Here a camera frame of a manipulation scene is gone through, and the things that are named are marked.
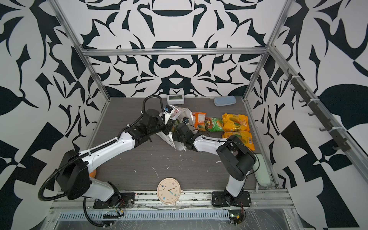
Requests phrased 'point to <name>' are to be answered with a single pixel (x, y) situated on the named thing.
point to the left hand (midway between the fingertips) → (174, 117)
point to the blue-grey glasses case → (225, 100)
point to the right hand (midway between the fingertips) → (174, 132)
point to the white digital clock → (175, 99)
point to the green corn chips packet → (214, 124)
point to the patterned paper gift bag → (179, 113)
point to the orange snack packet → (199, 120)
